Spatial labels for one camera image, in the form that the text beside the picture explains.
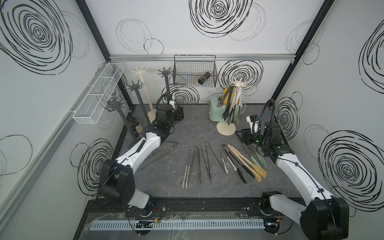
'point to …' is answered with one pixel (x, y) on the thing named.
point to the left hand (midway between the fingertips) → (177, 106)
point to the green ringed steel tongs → (253, 161)
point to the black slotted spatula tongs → (220, 104)
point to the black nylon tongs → (238, 164)
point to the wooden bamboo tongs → (257, 172)
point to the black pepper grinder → (202, 79)
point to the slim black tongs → (207, 147)
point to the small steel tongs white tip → (224, 162)
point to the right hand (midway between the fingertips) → (240, 131)
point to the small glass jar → (137, 129)
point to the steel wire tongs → (159, 154)
